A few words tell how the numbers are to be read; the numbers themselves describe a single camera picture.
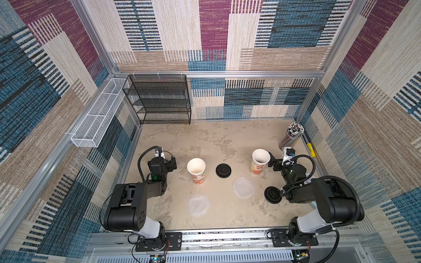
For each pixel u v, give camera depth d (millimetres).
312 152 1059
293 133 910
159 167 722
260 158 862
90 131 929
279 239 729
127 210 447
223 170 939
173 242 735
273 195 851
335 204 453
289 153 760
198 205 841
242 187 900
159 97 1085
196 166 819
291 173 714
